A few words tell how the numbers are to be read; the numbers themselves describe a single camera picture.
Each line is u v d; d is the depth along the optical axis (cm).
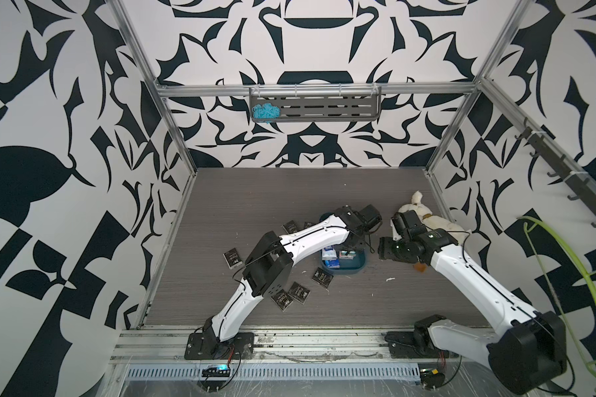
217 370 73
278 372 71
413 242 59
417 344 67
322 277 85
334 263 88
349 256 90
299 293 83
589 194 55
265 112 92
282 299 81
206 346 65
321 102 94
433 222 92
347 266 88
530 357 39
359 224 64
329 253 87
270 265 52
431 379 71
